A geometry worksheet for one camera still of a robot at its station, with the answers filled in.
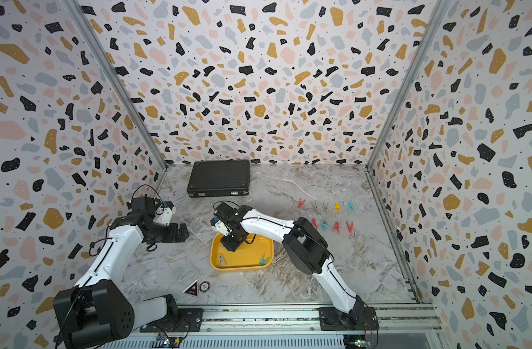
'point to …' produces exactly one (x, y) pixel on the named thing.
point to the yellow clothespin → (338, 207)
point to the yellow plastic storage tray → (257, 256)
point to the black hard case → (223, 177)
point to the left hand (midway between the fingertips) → (176, 233)
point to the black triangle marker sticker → (192, 289)
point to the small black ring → (204, 286)
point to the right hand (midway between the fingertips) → (229, 246)
